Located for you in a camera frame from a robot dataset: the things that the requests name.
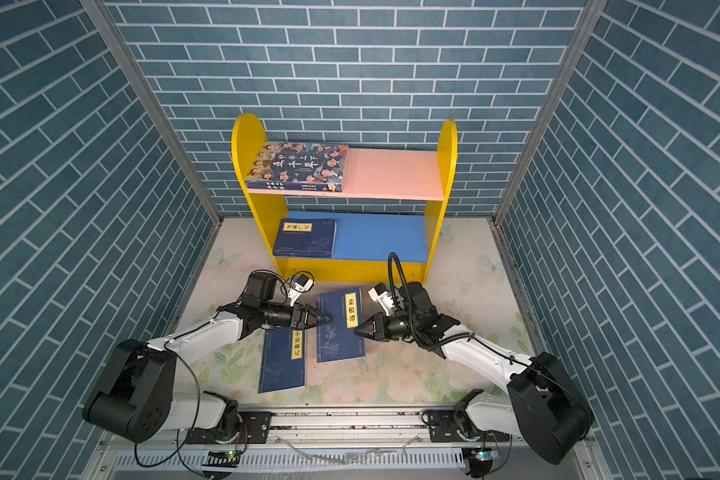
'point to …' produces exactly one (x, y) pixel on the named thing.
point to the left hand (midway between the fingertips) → (323, 323)
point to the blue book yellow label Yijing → (325, 253)
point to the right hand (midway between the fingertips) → (354, 329)
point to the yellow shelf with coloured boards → (375, 246)
